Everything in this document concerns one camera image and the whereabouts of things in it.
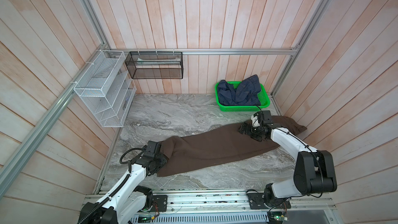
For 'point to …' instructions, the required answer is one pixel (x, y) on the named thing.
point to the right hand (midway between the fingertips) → (244, 131)
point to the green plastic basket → (264, 97)
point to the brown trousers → (181, 152)
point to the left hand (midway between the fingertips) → (164, 164)
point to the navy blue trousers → (246, 93)
